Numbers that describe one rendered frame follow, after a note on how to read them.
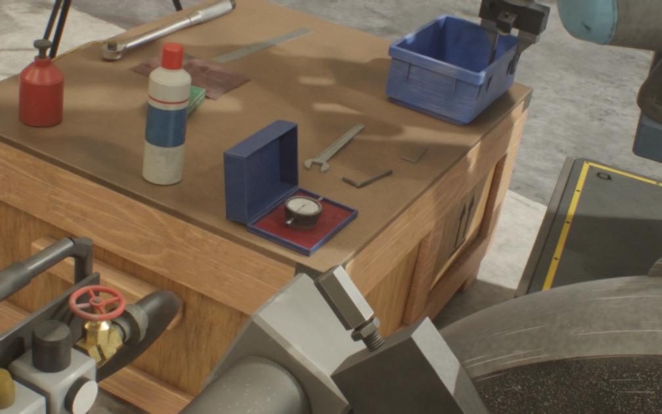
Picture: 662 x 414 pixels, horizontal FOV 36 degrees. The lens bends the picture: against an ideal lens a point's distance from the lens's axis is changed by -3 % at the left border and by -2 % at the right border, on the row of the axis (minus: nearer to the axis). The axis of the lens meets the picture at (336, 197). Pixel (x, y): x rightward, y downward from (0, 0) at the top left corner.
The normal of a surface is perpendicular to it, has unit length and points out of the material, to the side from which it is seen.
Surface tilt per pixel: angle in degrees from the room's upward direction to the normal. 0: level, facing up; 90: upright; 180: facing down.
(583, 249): 0
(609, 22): 106
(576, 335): 45
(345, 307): 68
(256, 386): 9
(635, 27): 111
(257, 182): 80
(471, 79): 90
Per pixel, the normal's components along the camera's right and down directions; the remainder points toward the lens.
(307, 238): 0.15, -0.87
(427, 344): 0.69, -0.43
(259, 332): -0.46, 0.36
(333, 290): -0.06, 0.10
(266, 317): 0.47, -0.67
